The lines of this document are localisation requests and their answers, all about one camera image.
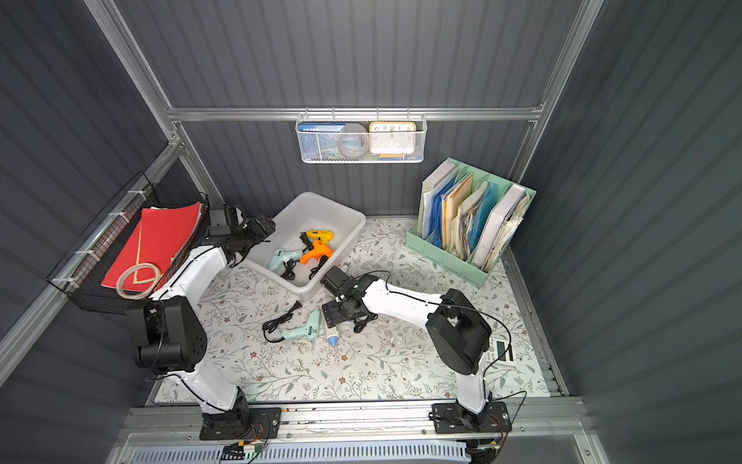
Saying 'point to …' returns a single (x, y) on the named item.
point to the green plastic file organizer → (465, 218)
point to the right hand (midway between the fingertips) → (343, 310)
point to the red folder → (159, 234)
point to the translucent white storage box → (294, 216)
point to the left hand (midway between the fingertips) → (260, 228)
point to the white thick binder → (495, 224)
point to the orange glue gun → (319, 249)
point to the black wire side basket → (79, 278)
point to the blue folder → (436, 223)
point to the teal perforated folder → (482, 215)
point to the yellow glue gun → (325, 236)
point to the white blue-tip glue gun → (333, 339)
